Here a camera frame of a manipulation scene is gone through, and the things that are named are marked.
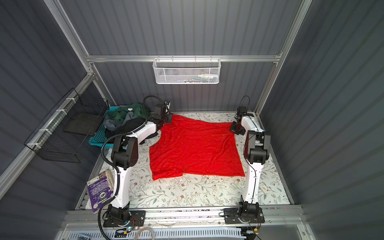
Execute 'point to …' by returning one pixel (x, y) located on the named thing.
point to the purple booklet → (101, 189)
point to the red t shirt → (185, 146)
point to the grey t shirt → (112, 126)
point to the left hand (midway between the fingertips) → (167, 112)
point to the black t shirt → (129, 127)
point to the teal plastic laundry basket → (100, 137)
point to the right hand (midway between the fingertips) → (236, 131)
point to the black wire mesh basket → (69, 129)
